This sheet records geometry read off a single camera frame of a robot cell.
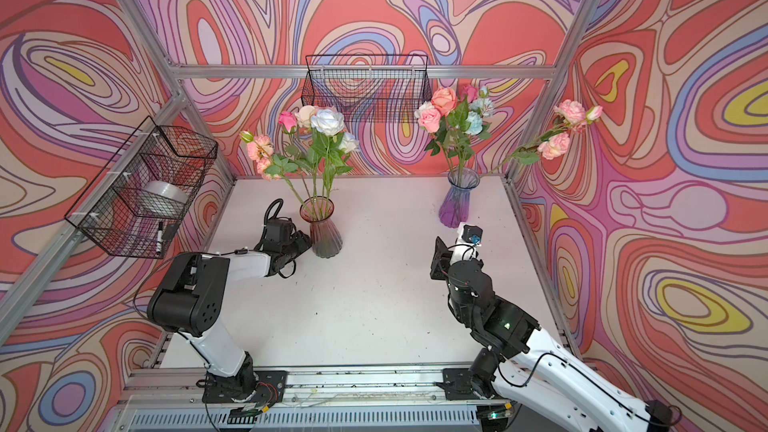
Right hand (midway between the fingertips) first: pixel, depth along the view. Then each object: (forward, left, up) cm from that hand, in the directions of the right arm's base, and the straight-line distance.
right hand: (447, 246), depth 70 cm
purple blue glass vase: (+25, -9, -18) cm, 33 cm away
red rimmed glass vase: (+13, +33, -16) cm, 39 cm away
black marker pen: (+5, +70, +1) cm, 70 cm away
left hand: (+19, +40, -22) cm, 50 cm away
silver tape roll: (+14, +69, +8) cm, 71 cm away
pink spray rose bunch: (+19, +44, +10) cm, 49 cm away
